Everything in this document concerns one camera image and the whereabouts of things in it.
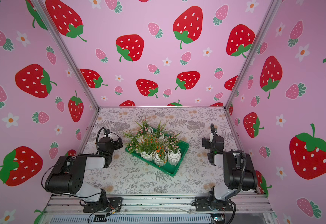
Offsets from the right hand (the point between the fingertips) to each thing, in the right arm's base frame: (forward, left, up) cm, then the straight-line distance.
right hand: (211, 137), depth 95 cm
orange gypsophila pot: (-18, +34, +2) cm, 38 cm away
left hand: (-6, +68, 0) cm, 68 cm away
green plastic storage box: (-23, +28, -4) cm, 37 cm away
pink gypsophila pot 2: (-14, +49, +9) cm, 52 cm away
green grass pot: (-14, +42, +9) cm, 45 cm away
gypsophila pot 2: (-15, +25, +1) cm, 29 cm away
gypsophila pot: (-12, +27, +10) cm, 31 cm away
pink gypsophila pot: (-4, +45, +9) cm, 46 cm away
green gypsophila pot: (-3, +35, +7) cm, 36 cm away
